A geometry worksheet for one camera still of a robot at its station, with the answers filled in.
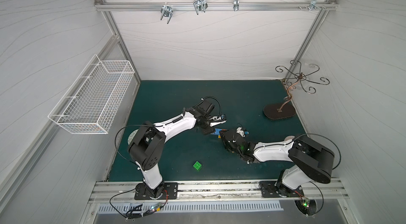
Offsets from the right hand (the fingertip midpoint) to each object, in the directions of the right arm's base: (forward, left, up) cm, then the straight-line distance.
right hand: (217, 133), depth 87 cm
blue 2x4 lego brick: (+1, +1, 0) cm, 1 cm away
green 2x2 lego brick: (-17, +10, -2) cm, 20 cm away
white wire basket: (-2, +57, +27) cm, 64 cm away
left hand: (+4, +4, +2) cm, 6 cm away
